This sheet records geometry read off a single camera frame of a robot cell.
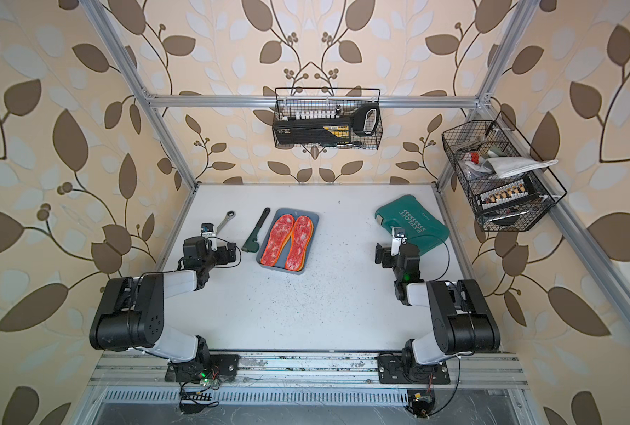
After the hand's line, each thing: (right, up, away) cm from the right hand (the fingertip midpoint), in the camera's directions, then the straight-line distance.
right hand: (393, 243), depth 94 cm
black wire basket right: (+23, +34, -8) cm, 42 cm away
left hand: (-62, 0, +1) cm, 62 cm away
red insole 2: (-34, +4, +8) cm, 35 cm away
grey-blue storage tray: (-39, 0, +6) cm, 40 cm away
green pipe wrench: (-53, -1, +5) cm, 53 cm away
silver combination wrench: (-65, +10, +17) cm, 68 cm away
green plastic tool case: (+12, +5, +5) cm, 14 cm away
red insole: (-42, +5, +8) cm, 43 cm away
